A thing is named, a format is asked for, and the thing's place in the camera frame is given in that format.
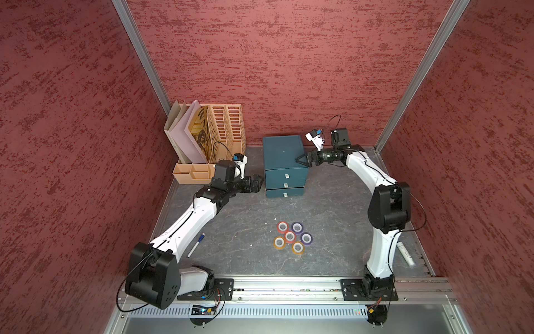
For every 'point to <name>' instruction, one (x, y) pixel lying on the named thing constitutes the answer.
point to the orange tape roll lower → (297, 248)
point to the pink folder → (187, 151)
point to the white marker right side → (405, 254)
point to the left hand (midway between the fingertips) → (253, 182)
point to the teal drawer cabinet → (284, 177)
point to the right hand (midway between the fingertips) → (300, 160)
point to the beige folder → (176, 110)
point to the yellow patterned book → (199, 128)
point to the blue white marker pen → (199, 241)
